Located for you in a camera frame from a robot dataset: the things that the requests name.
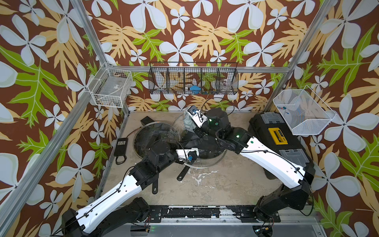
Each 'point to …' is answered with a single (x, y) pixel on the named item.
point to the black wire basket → (193, 78)
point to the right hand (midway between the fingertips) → (192, 117)
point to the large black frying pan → (148, 133)
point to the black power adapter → (121, 147)
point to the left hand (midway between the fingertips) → (187, 138)
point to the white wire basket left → (110, 87)
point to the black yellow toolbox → (272, 130)
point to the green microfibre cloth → (188, 123)
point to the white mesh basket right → (304, 111)
